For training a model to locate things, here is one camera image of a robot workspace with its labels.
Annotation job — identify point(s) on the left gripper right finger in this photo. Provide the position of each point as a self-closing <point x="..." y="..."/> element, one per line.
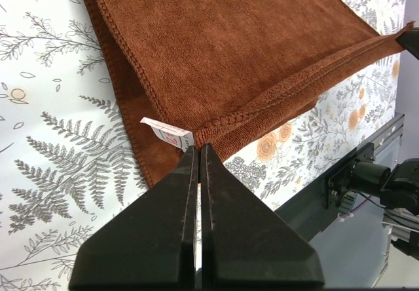
<point x="244" y="243"/>

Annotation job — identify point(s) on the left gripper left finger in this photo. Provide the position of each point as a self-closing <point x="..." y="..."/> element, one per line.
<point x="150" y="244"/>

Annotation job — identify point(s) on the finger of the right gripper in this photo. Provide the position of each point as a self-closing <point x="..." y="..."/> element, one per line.
<point x="409" y="40"/>

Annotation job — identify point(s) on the brown towel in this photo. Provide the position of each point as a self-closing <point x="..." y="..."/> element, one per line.
<point x="229" y="71"/>

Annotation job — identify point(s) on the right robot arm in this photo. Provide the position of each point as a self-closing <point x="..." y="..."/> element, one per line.
<point x="397" y="188"/>

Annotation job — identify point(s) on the white towel label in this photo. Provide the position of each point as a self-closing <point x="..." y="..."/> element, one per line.
<point x="177" y="137"/>

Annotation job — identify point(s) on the floral table mat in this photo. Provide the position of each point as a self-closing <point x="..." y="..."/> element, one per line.
<point x="66" y="166"/>

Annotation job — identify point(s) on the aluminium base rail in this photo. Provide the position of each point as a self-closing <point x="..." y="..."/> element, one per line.
<point x="340" y="215"/>

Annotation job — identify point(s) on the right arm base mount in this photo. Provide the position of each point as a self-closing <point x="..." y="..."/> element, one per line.
<point x="357" y="173"/>

